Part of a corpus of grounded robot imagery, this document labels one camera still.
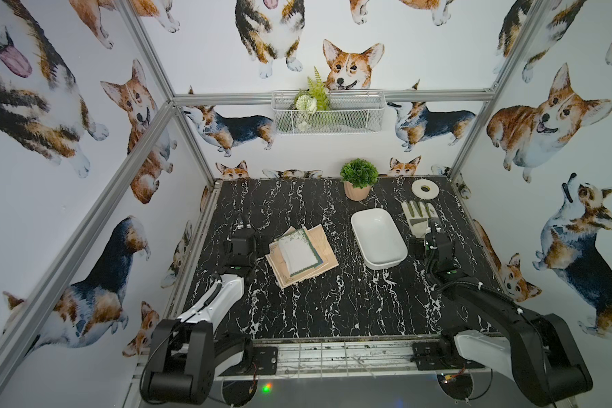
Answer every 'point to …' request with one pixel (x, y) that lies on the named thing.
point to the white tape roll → (425, 189)
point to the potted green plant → (359, 175)
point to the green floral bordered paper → (298, 252)
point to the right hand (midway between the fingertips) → (428, 234)
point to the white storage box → (380, 240)
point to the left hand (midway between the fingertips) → (251, 231)
